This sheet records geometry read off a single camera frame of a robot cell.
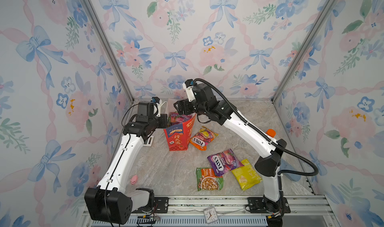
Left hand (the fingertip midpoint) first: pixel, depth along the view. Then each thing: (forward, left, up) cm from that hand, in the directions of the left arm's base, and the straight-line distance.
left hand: (166, 116), depth 78 cm
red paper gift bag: (-5, -6, -11) cm, 14 cm away
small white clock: (-40, -23, -24) cm, 52 cm away
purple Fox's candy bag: (+5, -4, -9) cm, 11 cm away
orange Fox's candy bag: (-2, -19, -21) cm, 28 cm away
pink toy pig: (-25, +17, -24) cm, 39 cm away
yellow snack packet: (-23, -43, -23) cm, 54 cm away
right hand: (+2, -8, +9) cm, 12 cm away
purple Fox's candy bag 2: (-15, -33, -23) cm, 42 cm away
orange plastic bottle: (0, -61, -15) cm, 63 cm away
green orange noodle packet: (-24, -22, -25) cm, 41 cm away
